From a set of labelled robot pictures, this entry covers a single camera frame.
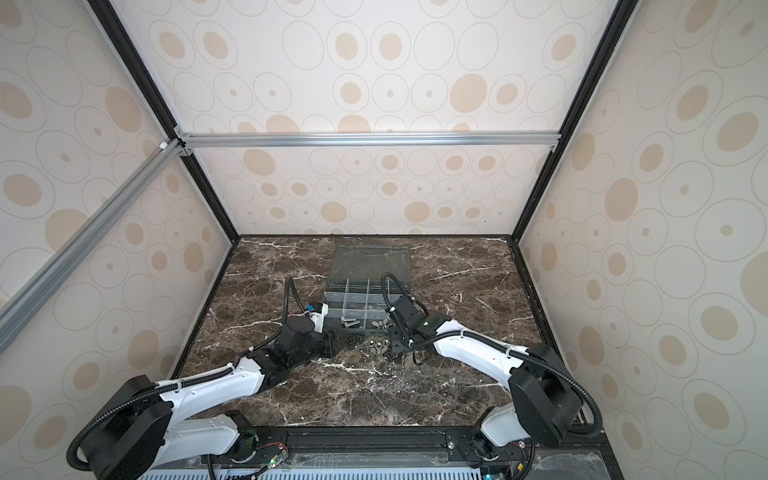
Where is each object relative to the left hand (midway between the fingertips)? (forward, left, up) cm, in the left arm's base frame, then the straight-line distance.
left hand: (351, 332), depth 83 cm
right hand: (0, -14, -4) cm, 14 cm away
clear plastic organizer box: (+20, +2, -10) cm, 22 cm away
